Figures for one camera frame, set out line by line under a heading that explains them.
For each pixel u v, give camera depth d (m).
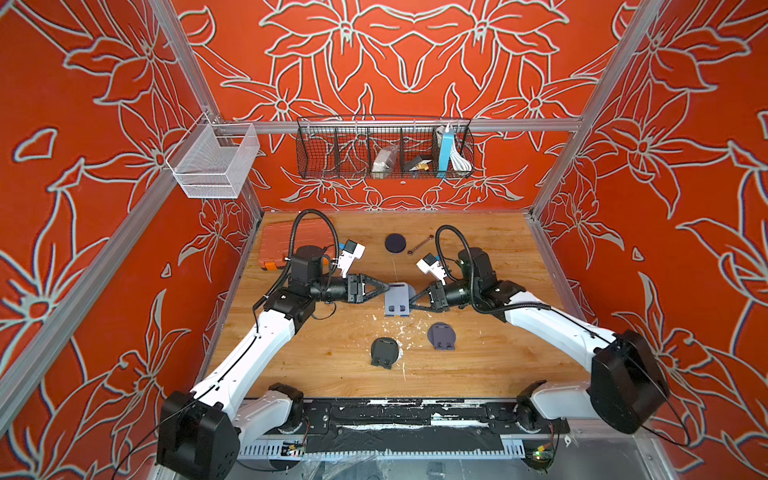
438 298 0.66
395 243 1.11
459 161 0.91
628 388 0.41
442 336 0.85
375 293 0.65
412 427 0.73
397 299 0.68
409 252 1.07
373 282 0.66
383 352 0.85
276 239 1.10
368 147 1.00
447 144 0.87
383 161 0.91
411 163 0.85
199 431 0.38
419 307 0.71
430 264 0.73
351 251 0.67
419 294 0.72
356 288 0.62
